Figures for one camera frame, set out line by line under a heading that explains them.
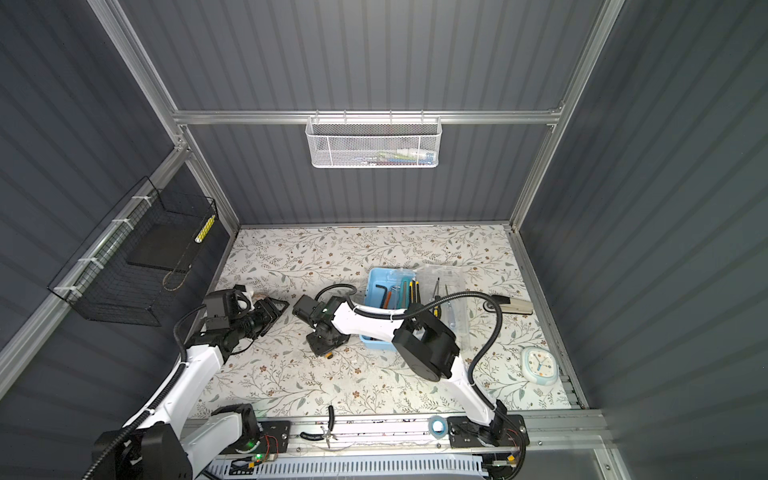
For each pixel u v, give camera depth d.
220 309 0.64
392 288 1.01
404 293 0.91
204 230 0.81
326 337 0.75
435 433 0.74
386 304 0.98
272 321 0.75
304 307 0.71
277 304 0.79
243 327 0.70
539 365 0.83
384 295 0.99
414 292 0.91
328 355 0.83
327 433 0.75
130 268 0.72
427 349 0.54
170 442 0.42
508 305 0.94
